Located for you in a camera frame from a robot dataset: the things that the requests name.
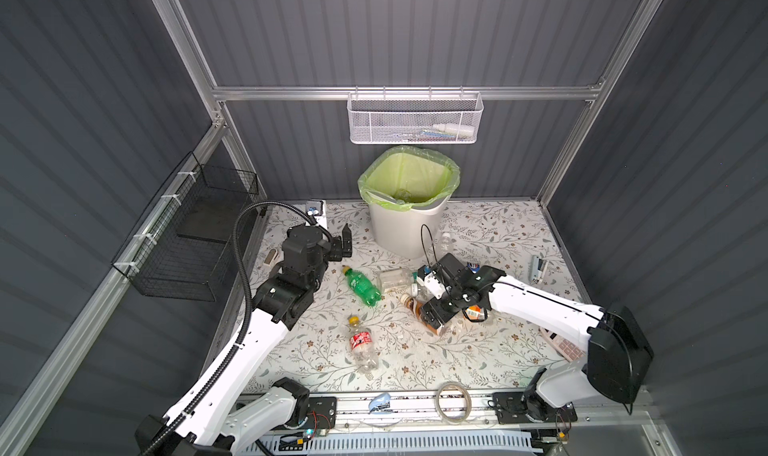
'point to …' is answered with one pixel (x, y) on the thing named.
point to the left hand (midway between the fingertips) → (327, 225)
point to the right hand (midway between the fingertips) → (436, 310)
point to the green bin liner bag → (403, 178)
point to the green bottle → (362, 287)
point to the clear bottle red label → (361, 341)
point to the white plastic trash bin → (407, 233)
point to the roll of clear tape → (468, 398)
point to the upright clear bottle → (444, 245)
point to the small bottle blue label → (472, 267)
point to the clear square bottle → (400, 279)
